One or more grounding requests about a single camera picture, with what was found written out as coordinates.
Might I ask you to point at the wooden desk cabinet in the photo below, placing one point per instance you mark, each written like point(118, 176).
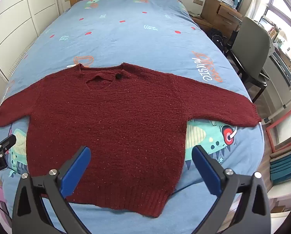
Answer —
point(218, 12)

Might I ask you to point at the blue printed bed sheet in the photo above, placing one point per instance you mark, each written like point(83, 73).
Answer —
point(135, 41)

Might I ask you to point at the dark red knitted sweater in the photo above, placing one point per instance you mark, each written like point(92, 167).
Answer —
point(111, 126)

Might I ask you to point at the white rail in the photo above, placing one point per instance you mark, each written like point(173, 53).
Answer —
point(277, 113)

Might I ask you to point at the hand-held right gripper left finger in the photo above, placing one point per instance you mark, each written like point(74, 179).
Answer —
point(77, 165)

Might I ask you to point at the black bag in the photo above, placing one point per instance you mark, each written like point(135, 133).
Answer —
point(216, 39)

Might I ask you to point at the white wardrobe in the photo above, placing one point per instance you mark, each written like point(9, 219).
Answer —
point(26, 17)

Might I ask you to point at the stack of teal cushions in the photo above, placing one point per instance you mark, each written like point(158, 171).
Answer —
point(284, 168)

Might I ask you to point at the grey chair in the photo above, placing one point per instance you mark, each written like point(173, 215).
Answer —
point(250, 43)

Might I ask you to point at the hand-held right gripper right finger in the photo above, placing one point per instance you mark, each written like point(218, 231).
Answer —
point(206, 168)

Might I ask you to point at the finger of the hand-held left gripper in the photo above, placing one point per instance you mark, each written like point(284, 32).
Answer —
point(5, 143)

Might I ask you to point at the wall socket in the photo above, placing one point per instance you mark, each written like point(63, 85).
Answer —
point(198, 1)

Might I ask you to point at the wooden frame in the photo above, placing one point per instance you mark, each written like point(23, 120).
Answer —
point(271, 139)

